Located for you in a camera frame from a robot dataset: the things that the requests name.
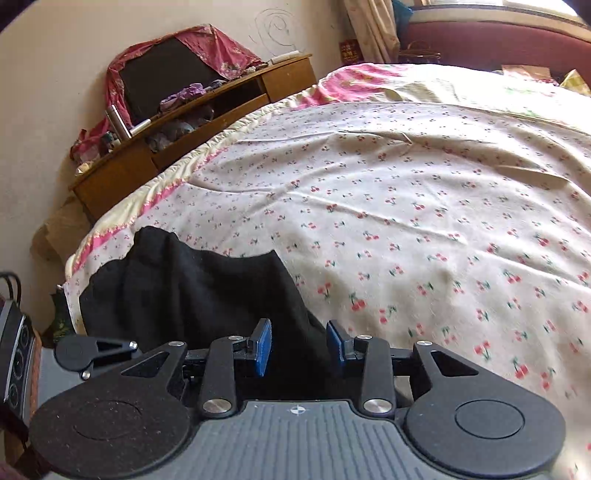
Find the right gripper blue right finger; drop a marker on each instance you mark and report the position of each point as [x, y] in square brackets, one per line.
[353, 352]

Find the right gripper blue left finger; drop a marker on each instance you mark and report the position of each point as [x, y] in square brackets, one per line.
[246, 354]

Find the black pants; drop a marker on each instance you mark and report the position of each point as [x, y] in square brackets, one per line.
[163, 290]

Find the cherry print bed sheet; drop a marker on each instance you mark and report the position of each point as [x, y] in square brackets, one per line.
[459, 215]

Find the steel thermos bottle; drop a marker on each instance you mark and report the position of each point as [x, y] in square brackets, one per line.
[117, 124]

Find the purple cloth on cabinet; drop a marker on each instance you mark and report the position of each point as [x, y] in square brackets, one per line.
[183, 96]

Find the pink floral quilt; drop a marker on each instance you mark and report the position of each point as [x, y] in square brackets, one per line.
[367, 82]

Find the pink floral cloth cover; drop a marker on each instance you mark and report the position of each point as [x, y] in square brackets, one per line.
[224, 55]

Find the black television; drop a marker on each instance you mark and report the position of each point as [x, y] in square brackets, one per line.
[164, 69]

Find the white paper roll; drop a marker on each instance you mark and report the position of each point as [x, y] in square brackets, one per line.
[285, 57]

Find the beige left curtain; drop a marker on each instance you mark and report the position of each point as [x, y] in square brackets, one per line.
[375, 27]

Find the maroon padded bench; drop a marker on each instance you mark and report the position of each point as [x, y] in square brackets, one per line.
[490, 45]

